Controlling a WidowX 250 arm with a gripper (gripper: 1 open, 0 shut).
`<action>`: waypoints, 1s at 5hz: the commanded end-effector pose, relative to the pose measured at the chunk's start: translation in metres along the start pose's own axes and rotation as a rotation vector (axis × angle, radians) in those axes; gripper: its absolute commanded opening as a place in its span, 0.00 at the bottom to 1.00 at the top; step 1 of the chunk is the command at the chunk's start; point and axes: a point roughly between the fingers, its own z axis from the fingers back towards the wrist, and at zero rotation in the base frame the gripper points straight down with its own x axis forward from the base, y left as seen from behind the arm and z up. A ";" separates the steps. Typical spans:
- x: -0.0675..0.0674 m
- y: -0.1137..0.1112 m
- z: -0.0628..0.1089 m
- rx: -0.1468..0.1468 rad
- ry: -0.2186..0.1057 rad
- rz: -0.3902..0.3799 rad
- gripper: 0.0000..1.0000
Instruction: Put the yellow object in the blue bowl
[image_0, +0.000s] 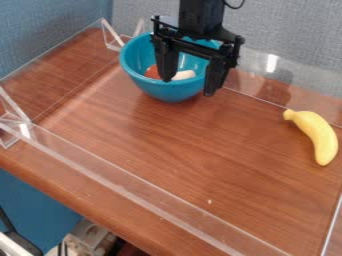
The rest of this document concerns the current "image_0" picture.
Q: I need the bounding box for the red and white toy mushroom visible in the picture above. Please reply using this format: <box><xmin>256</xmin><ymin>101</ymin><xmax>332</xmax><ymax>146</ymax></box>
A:
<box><xmin>145</xmin><ymin>65</ymin><xmax>197</xmax><ymax>81</ymax></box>

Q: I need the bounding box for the blue bowl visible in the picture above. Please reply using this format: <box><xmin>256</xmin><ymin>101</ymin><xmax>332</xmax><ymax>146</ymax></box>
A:
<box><xmin>119</xmin><ymin>32</ymin><xmax>209</xmax><ymax>102</ymax></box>

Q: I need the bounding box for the black cable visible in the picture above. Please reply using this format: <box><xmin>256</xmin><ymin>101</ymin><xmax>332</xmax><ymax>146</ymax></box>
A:
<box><xmin>222</xmin><ymin>0</ymin><xmax>246</xmax><ymax>10</ymax></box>

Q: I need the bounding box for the yellow toy banana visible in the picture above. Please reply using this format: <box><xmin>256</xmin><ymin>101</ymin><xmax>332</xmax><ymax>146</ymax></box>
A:
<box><xmin>284</xmin><ymin>109</ymin><xmax>340</xmax><ymax>166</ymax></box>

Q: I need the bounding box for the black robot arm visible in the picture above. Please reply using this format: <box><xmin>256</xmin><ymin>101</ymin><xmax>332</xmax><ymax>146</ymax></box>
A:
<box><xmin>151</xmin><ymin>0</ymin><xmax>245</xmax><ymax>96</ymax></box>

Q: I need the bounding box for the white power strip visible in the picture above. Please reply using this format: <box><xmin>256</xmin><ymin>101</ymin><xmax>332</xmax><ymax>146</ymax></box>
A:
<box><xmin>44</xmin><ymin>219</ymin><xmax>118</xmax><ymax>256</ymax></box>

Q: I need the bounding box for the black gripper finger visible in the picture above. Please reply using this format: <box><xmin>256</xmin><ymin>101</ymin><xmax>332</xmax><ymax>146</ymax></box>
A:
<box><xmin>154</xmin><ymin>40</ymin><xmax>179</xmax><ymax>82</ymax></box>
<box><xmin>203</xmin><ymin>57</ymin><xmax>230</xmax><ymax>97</ymax></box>

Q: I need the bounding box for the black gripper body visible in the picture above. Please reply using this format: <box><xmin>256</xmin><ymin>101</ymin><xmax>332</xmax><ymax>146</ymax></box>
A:
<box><xmin>151</xmin><ymin>15</ymin><xmax>245</xmax><ymax>67</ymax></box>

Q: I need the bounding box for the clear acrylic table barrier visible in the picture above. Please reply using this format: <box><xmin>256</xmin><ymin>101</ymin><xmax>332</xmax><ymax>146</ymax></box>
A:
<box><xmin>0</xmin><ymin>21</ymin><xmax>342</xmax><ymax>256</ymax></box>

